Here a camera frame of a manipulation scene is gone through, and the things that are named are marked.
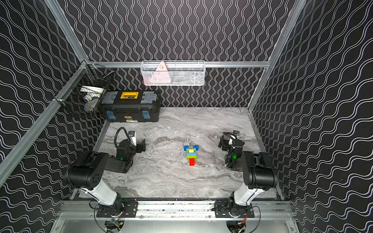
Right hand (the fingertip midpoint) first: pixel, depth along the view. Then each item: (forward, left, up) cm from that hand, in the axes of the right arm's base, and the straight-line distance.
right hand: (229, 138), depth 96 cm
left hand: (-2, +61, +3) cm, 61 cm away
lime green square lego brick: (-12, +23, -4) cm, 27 cm away
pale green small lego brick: (-9, +25, -2) cm, 27 cm away
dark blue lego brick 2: (-5, +22, -3) cm, 23 cm away
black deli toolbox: (+18, +68, +12) cm, 71 cm away
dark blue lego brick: (-6, +29, -3) cm, 30 cm away
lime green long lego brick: (-8, +26, -3) cm, 27 cm away
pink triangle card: (+25, +44, +31) cm, 60 cm away
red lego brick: (-16, +25, -3) cm, 30 cm away
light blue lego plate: (-10, +25, -3) cm, 27 cm away
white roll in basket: (+9, +81, +31) cm, 87 cm away
